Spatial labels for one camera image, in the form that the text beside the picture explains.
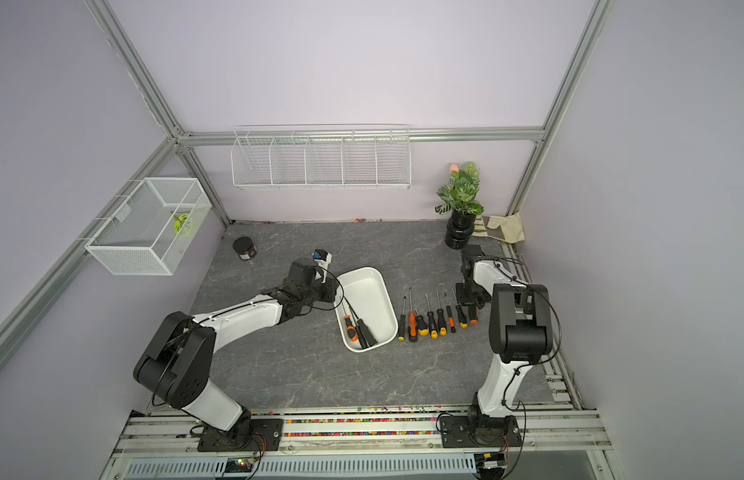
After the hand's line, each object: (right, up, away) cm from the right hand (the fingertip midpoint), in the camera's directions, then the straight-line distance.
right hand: (472, 299), depth 97 cm
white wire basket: (-95, +22, -15) cm, 98 cm away
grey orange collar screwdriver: (-42, -2, -3) cm, 43 cm away
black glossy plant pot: (-2, +24, +9) cm, 26 cm away
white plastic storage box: (-34, +3, -3) cm, 35 cm away
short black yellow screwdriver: (-17, -7, -8) cm, 20 cm away
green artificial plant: (-6, +34, -6) cm, 35 cm away
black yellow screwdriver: (-23, -6, -4) cm, 25 cm away
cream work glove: (+21, +26, +22) cm, 40 cm away
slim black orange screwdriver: (-8, -5, -3) cm, 10 cm away
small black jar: (-80, +17, +11) cm, 82 cm away
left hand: (-43, +6, -6) cm, 44 cm away
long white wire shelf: (-51, +48, +5) cm, 70 cm away
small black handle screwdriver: (-5, -6, -6) cm, 10 cm away
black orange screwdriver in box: (-39, -8, -8) cm, 41 cm away
